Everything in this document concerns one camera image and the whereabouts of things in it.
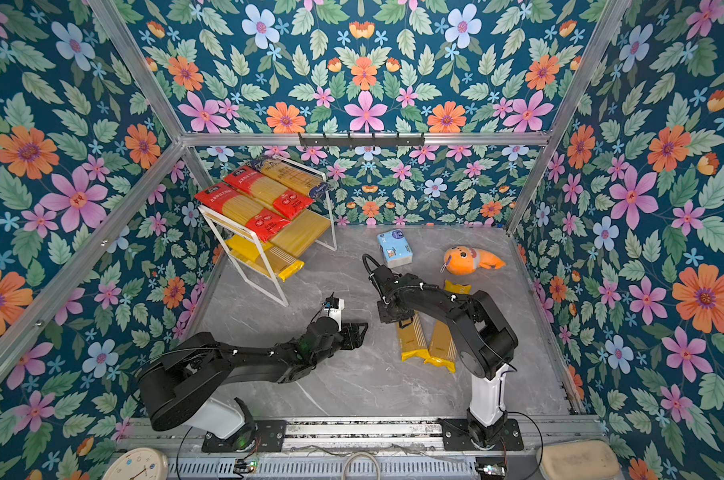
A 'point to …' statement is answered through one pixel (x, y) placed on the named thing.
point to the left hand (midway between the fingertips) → (366, 322)
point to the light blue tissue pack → (395, 248)
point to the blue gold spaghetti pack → (300, 180)
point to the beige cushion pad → (577, 460)
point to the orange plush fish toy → (462, 260)
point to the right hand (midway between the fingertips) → (391, 313)
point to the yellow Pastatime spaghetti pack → (247, 249)
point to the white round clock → (138, 464)
